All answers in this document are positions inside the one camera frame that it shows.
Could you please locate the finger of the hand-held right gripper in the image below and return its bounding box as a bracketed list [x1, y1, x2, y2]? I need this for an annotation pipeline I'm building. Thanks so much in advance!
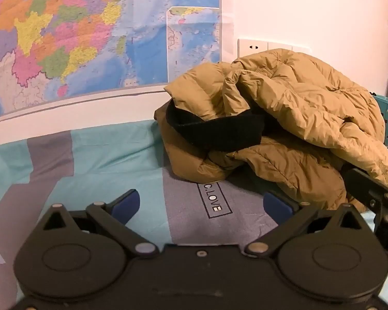
[342, 167, 388, 256]

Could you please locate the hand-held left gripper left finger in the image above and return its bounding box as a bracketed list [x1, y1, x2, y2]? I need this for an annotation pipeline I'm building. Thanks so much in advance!
[41, 189, 160, 259]

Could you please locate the teal and grey bed sheet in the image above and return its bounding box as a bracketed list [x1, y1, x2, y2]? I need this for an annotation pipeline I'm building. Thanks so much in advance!
[0, 119, 388, 310]

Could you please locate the tan puffer jacket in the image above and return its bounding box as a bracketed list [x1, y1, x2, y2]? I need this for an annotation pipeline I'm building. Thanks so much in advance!
[153, 48, 388, 213]

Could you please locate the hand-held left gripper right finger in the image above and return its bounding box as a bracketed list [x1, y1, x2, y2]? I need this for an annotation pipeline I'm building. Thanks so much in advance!
[244, 191, 367, 259]

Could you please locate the colourful wall map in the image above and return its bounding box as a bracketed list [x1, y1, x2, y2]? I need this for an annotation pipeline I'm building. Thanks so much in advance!
[0, 0, 222, 121]

